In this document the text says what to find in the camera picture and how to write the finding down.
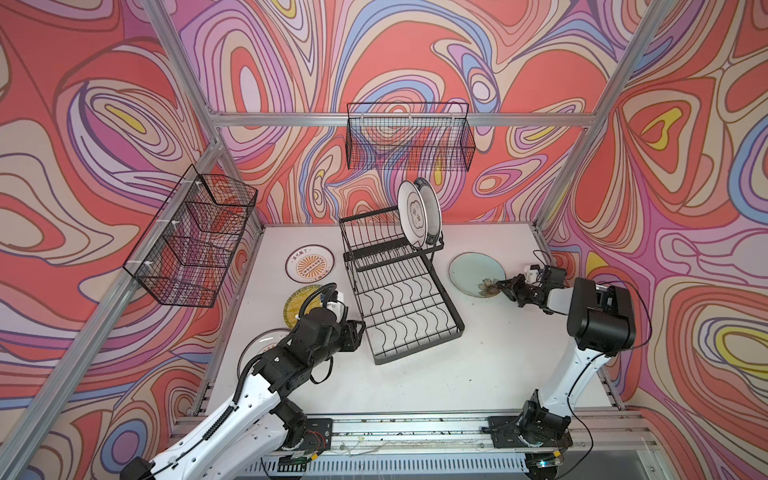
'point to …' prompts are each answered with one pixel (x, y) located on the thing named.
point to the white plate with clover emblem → (413, 213)
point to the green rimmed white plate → (433, 209)
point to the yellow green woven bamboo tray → (294, 301)
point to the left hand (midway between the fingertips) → (365, 324)
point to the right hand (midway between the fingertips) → (499, 287)
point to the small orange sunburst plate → (309, 264)
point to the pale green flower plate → (476, 274)
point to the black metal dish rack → (402, 300)
